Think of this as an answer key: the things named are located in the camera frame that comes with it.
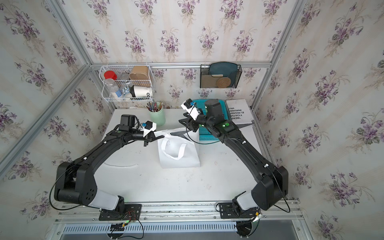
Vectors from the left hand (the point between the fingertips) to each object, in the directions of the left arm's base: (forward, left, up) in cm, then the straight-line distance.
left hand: (164, 136), depth 78 cm
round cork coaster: (+38, -36, +8) cm, 53 cm away
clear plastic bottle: (+29, +34, +8) cm, 46 cm away
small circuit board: (-38, +22, -22) cm, 49 cm away
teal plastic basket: (-4, -20, +9) cm, 22 cm away
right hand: (+4, -11, +12) cm, 16 cm away
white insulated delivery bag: (-8, -8, +2) cm, 12 cm away
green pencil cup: (+25, +10, -13) cm, 29 cm away
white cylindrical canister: (+31, +16, +6) cm, 35 cm away
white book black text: (+30, -50, -11) cm, 59 cm away
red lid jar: (+37, +36, +14) cm, 53 cm away
